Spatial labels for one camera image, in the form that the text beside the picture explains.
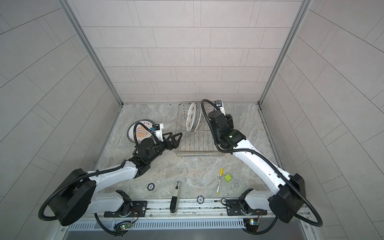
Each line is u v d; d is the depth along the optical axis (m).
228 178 0.79
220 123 0.54
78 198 0.40
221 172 0.82
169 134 0.81
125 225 0.65
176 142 0.71
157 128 0.69
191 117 0.97
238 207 0.71
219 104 0.63
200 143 0.93
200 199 0.74
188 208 0.73
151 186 0.78
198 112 0.90
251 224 0.68
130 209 0.68
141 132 0.96
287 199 0.38
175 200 0.70
